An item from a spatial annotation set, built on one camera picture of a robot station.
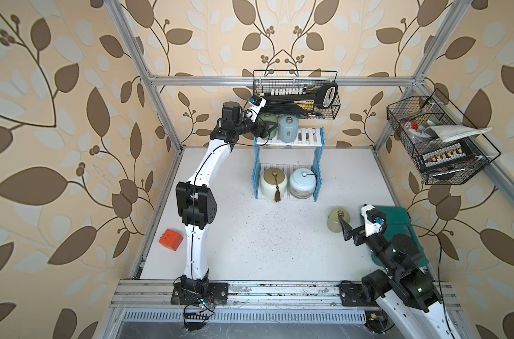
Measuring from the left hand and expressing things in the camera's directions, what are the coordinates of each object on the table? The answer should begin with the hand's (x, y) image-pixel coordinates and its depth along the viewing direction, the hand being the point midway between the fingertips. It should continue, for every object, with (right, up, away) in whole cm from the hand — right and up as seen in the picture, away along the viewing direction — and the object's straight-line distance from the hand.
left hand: (274, 117), depth 83 cm
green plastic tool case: (+54, -43, +7) cm, 70 cm away
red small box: (-41, -48, -1) cm, 63 cm away
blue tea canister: (+5, -5, -3) cm, 8 cm away
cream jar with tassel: (0, -27, +8) cm, 28 cm away
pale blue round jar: (+13, -27, +8) cm, 31 cm away
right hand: (+26, -35, -12) cm, 45 cm away
